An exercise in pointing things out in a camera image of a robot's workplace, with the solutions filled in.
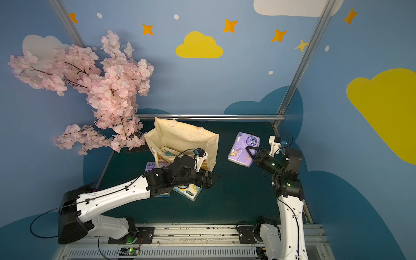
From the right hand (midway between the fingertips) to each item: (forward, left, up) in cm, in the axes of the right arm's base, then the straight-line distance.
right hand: (250, 148), depth 70 cm
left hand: (-11, +14, -6) cm, 19 cm away
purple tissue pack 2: (-3, +5, 0) cm, 6 cm away
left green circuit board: (-38, +52, -30) cm, 71 cm away
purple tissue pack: (+2, +52, -25) cm, 58 cm away
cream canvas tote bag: (+15, +42, -15) cm, 47 cm away
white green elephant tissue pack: (-12, +28, -24) cm, 39 cm away
